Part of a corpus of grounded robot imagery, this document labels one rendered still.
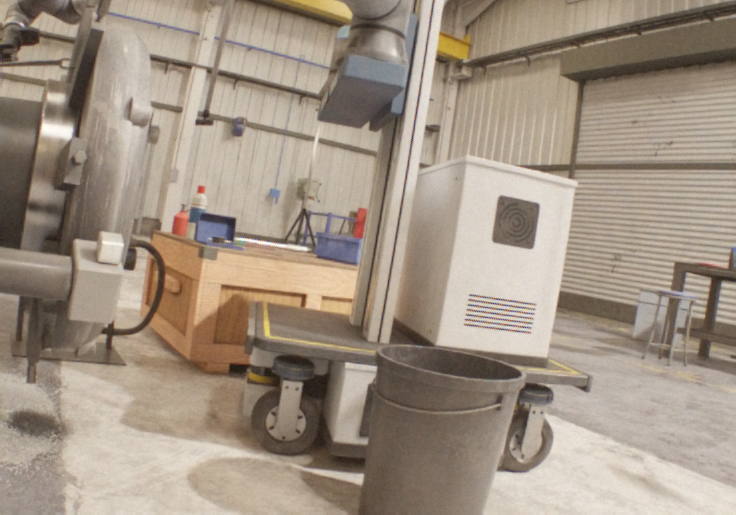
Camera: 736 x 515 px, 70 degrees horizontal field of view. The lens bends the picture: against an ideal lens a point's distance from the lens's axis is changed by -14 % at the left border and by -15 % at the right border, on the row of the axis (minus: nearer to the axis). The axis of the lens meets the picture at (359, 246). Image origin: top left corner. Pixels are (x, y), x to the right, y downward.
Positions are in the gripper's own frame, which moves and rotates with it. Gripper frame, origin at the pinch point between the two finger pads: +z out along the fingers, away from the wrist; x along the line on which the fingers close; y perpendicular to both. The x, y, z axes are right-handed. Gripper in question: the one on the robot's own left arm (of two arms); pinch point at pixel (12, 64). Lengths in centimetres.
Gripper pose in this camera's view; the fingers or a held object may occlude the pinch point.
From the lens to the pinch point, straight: 191.9
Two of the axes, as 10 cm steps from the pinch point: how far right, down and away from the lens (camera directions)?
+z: 3.2, 7.2, -6.2
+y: -9.1, 0.5, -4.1
